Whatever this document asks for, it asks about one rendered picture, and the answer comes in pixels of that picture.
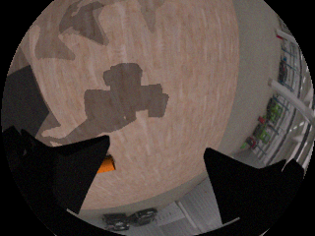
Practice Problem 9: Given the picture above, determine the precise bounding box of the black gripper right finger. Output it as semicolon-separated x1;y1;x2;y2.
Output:
204;147;286;224

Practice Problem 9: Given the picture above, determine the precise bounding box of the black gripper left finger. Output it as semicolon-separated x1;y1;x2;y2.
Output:
21;130;110;213

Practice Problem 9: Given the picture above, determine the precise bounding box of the orange cylinder with d-shaped hole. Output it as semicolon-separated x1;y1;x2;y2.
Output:
97;157;115;173

